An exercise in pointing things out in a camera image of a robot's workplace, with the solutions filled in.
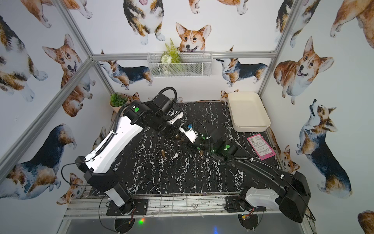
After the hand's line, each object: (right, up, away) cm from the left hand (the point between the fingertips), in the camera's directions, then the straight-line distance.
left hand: (182, 136), depth 66 cm
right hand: (-2, -2, +4) cm, 4 cm away
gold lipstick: (-14, -14, +24) cm, 31 cm away
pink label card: (+49, -11, +30) cm, 58 cm away
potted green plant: (-50, +20, +38) cm, 66 cm away
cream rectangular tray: (+45, +12, +43) cm, 63 cm away
